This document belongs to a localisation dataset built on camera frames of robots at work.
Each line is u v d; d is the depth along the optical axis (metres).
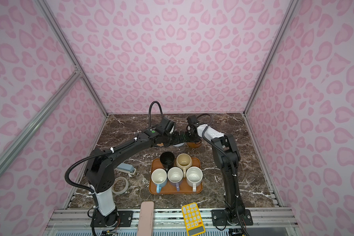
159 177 0.85
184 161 0.91
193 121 0.84
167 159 0.88
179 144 1.00
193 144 1.01
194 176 0.86
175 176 0.86
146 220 0.71
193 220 0.72
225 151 0.58
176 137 0.77
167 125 0.68
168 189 0.82
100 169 0.47
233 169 0.57
